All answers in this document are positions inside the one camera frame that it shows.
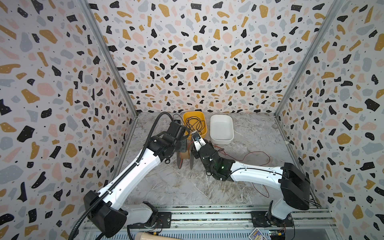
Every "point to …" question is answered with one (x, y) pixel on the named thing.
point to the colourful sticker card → (257, 234)
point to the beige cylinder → (145, 236)
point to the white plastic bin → (221, 129)
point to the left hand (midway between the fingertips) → (182, 140)
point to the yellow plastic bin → (200, 114)
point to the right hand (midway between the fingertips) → (195, 135)
